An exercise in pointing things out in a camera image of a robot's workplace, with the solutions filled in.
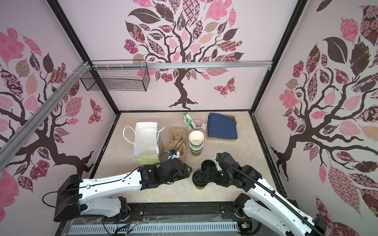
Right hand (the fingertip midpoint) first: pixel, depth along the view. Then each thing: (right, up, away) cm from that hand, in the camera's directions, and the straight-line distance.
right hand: (207, 177), depth 72 cm
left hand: (-9, +1, +2) cm, 9 cm away
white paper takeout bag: (-37, +12, +22) cm, 45 cm away
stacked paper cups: (-5, +18, +14) cm, 23 cm away
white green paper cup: (-4, -9, +8) cm, 12 cm away
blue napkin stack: (+13, +26, +35) cm, 45 cm away
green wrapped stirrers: (-10, +30, +20) cm, 37 cm away
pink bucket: (-4, +27, +29) cm, 40 cm away
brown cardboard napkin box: (+10, +17, +26) cm, 33 cm away
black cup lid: (-4, -1, +2) cm, 5 cm away
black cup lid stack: (+2, +3, +16) cm, 16 cm away
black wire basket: (-54, +59, +23) cm, 83 cm away
